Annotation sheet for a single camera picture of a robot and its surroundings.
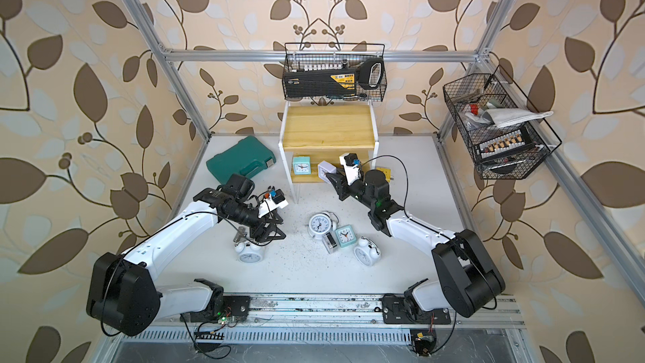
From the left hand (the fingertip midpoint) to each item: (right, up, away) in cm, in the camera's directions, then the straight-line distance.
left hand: (280, 227), depth 78 cm
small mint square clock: (+21, -6, +10) cm, 24 cm away
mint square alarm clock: (+6, +19, +7) cm, 21 cm away
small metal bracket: (-17, -6, +11) cm, 21 cm away
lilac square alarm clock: (+14, +18, +3) cm, 23 cm away
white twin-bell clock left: (-10, -8, +1) cm, 13 cm away
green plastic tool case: (-21, +22, +30) cm, 43 cm away
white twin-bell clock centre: (+12, -2, +11) cm, 17 cm away
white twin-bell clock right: (+27, -8, -1) cm, 28 cm away
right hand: (+16, +17, +5) cm, 24 cm away
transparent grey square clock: (+16, -6, +5) cm, 18 cm away
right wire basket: (+63, +43, +8) cm, 77 cm away
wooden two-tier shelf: (+14, +30, -1) cm, 33 cm away
